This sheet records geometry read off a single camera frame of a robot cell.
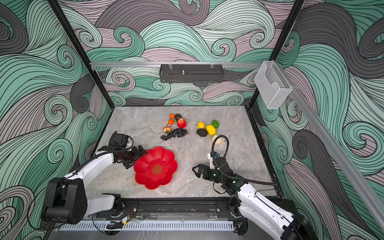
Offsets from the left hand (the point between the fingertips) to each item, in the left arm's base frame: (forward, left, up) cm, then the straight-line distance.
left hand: (142, 155), depth 87 cm
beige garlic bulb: (+12, -47, -1) cm, 48 cm away
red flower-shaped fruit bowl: (-5, -7, -6) cm, 11 cm away
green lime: (+28, -47, -2) cm, 54 cm away
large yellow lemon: (+22, -43, -2) cm, 48 cm away
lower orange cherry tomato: (+30, -14, -4) cm, 33 cm away
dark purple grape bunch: (+18, -20, -2) cm, 27 cm away
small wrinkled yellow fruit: (+25, -36, -1) cm, 44 cm away
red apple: (+26, -22, 0) cm, 34 cm away
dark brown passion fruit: (+33, -19, -2) cm, 38 cm away
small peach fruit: (+20, -12, -1) cm, 23 cm away
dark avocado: (+18, -36, -1) cm, 41 cm away
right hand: (-9, -33, +1) cm, 34 cm away
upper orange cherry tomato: (+34, -15, -3) cm, 37 cm away
